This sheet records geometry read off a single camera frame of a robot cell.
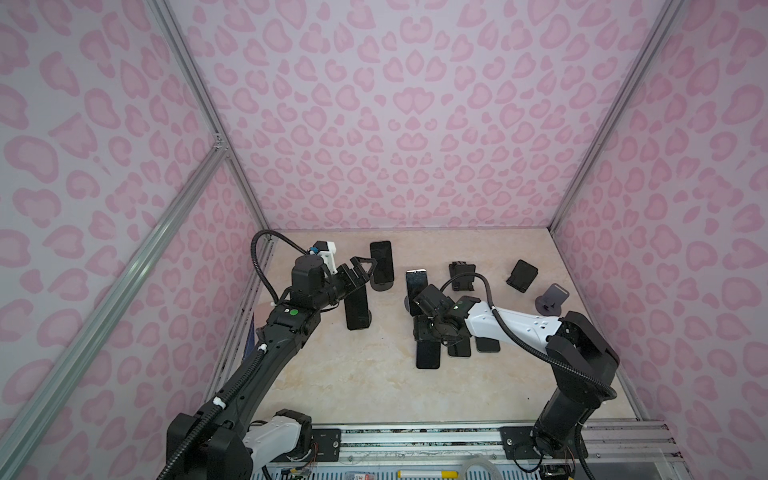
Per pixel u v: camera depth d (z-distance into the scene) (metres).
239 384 0.43
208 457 0.38
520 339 0.48
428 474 0.70
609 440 0.75
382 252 0.93
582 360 0.45
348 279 0.67
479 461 0.71
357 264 0.68
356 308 0.92
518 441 0.74
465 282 1.00
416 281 0.95
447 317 0.65
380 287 1.03
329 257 0.70
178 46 0.73
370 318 0.97
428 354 0.85
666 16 0.70
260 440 0.51
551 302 0.93
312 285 0.57
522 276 1.00
